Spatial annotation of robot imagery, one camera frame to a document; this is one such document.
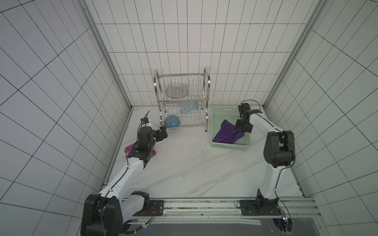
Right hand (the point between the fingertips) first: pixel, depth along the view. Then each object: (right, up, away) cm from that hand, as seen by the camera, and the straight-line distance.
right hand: (234, 128), depth 98 cm
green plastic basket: (+2, +10, +15) cm, 18 cm away
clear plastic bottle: (-34, +15, +11) cm, 39 cm away
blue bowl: (-44, +4, +4) cm, 44 cm away
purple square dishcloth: (-4, -4, +2) cm, 6 cm away
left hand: (-50, 0, -14) cm, 52 cm away
